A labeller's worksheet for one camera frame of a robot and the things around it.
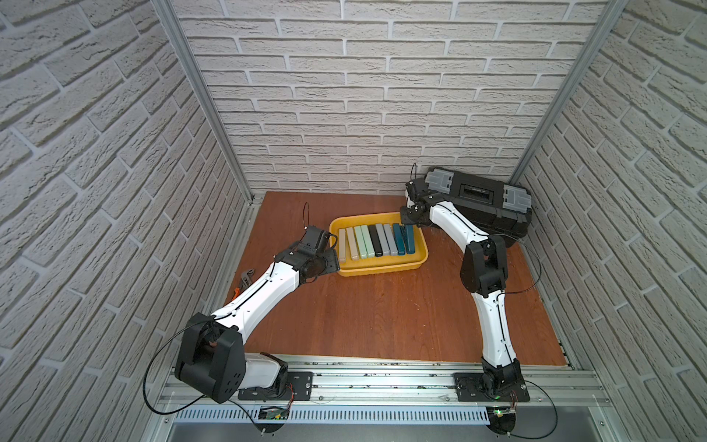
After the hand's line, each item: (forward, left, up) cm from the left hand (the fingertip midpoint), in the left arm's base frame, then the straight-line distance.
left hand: (333, 257), depth 85 cm
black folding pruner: (+13, -15, -9) cm, 22 cm away
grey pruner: (+14, -21, -9) cm, 27 cm away
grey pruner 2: (+11, -18, -9) cm, 23 cm away
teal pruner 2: (+14, -24, -10) cm, 30 cm away
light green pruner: (+11, -12, -10) cm, 19 cm away
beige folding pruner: (+12, -2, -10) cm, 15 cm away
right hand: (+22, -29, -4) cm, 37 cm away
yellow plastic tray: (+4, -12, -12) cm, 17 cm away
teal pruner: (+15, -27, -6) cm, 31 cm away
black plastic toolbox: (+17, -58, +6) cm, 61 cm away
